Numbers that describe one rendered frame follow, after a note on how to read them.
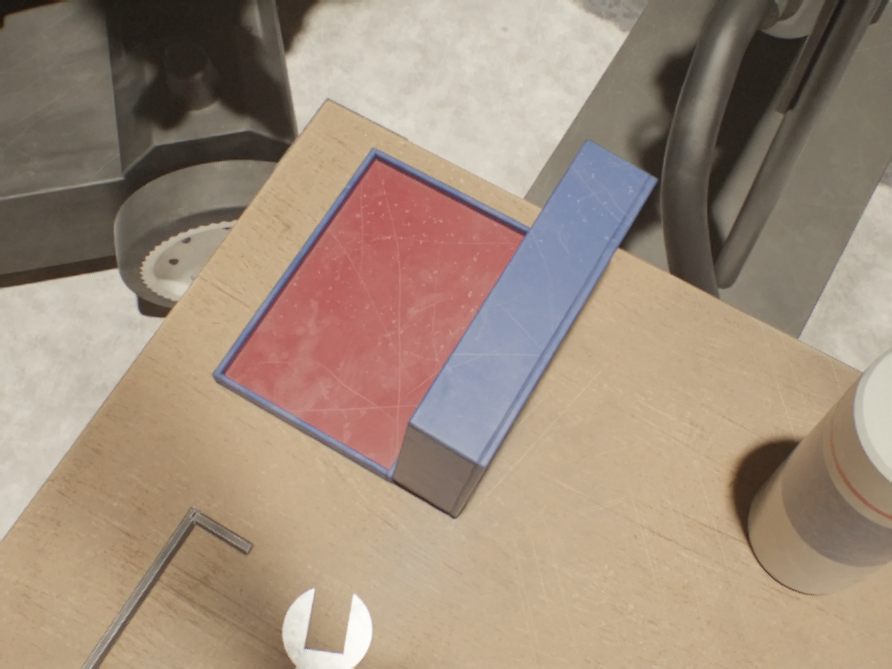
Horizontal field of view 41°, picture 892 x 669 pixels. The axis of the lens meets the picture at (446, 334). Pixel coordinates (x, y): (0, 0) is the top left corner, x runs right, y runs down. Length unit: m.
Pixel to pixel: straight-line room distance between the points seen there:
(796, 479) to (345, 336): 0.25
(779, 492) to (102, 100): 0.74
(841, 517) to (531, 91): 0.85
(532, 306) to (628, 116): 0.76
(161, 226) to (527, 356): 0.56
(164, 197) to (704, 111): 0.46
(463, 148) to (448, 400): 0.76
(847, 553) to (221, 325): 0.34
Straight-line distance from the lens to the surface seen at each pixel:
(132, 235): 1.05
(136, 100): 1.08
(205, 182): 1.02
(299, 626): 0.61
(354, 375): 0.64
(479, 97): 1.29
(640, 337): 0.66
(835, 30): 0.87
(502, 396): 0.51
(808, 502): 0.54
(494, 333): 0.52
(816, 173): 1.28
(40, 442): 1.18
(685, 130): 0.79
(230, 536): 0.62
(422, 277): 0.66
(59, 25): 1.18
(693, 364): 0.66
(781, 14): 0.85
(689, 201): 0.79
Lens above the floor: 1.07
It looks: 67 degrees down
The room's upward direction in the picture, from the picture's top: straight up
